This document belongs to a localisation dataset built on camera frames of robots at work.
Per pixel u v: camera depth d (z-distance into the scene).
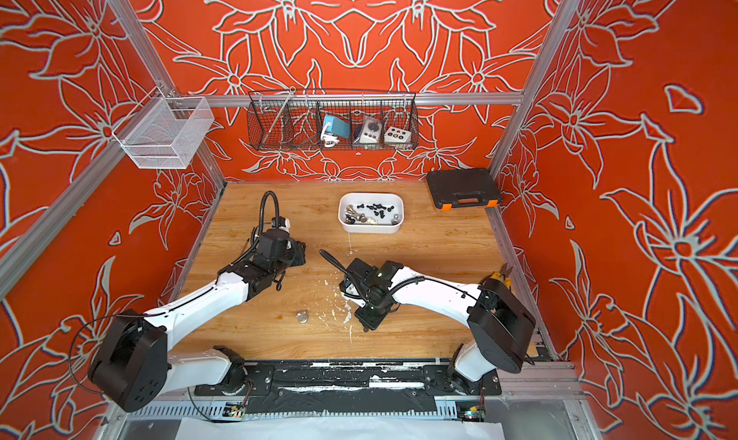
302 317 0.81
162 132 0.90
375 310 0.68
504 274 0.91
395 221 1.05
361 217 1.07
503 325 0.41
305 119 1.01
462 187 1.17
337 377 0.74
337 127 0.86
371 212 1.10
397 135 0.94
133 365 0.41
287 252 0.69
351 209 1.09
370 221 1.06
